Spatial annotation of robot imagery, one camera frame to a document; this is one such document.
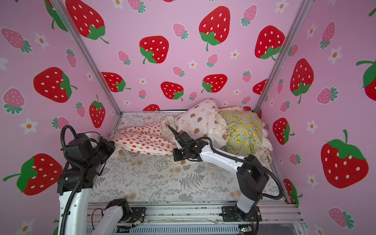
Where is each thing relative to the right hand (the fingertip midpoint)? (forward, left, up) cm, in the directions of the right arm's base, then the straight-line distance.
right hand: (171, 157), depth 81 cm
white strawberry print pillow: (+9, +15, +5) cm, 18 cm away
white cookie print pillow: (+26, -17, +5) cm, 31 cm away
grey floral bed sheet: (-8, +23, -14) cm, 28 cm away
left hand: (-2, +24, +18) cm, 30 cm away
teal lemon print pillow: (+15, -40, +10) cm, 44 cm away
